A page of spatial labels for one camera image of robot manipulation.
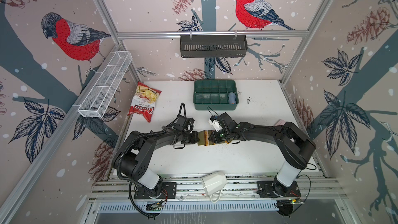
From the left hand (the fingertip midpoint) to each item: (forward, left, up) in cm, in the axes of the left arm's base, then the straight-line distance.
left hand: (199, 140), depth 89 cm
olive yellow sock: (+2, -3, 0) cm, 4 cm away
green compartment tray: (+36, -10, -1) cm, 38 cm away
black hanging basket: (+58, -8, +26) cm, 64 cm away
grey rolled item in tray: (+28, -23, +4) cm, 36 cm away
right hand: (0, -6, 0) cm, 6 cm away
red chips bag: (+27, +38, +3) cm, 47 cm away
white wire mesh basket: (+22, +49, +28) cm, 61 cm away
